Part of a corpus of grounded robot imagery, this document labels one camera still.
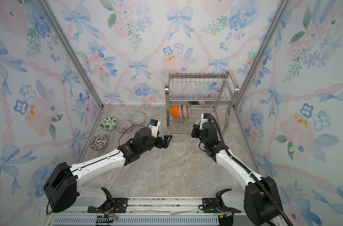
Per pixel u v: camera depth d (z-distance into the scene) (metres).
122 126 1.04
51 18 0.72
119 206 0.74
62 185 0.41
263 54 0.86
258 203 0.40
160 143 0.70
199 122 0.82
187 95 1.16
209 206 0.72
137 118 1.10
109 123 1.07
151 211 0.73
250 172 0.45
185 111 1.01
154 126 0.69
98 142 0.96
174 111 1.00
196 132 0.74
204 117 0.72
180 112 1.00
